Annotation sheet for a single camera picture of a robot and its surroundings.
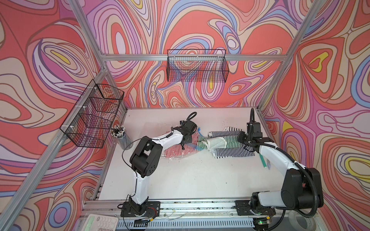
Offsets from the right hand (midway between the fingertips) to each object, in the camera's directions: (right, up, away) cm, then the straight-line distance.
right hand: (241, 139), depth 90 cm
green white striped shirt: (-18, -2, +1) cm, 18 cm away
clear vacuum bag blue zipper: (-26, -5, +1) cm, 26 cm away
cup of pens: (-75, +5, -6) cm, 75 cm away
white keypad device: (-78, -37, -21) cm, 89 cm away
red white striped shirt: (-32, -5, -2) cm, 33 cm away
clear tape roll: (+22, -39, -20) cm, 49 cm away
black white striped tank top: (-1, +6, +15) cm, 16 cm away
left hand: (-34, -1, +7) cm, 35 cm away
